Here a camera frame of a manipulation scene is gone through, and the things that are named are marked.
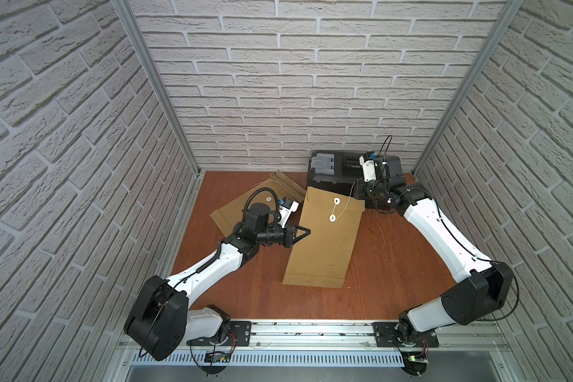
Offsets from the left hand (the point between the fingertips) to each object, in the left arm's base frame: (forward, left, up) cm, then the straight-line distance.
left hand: (312, 231), depth 74 cm
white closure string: (+9, -8, +4) cm, 13 cm away
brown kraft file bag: (-7, -3, -6) cm, 10 cm away
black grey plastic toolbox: (+31, -15, -4) cm, 34 cm away
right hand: (+16, -17, +5) cm, 24 cm away
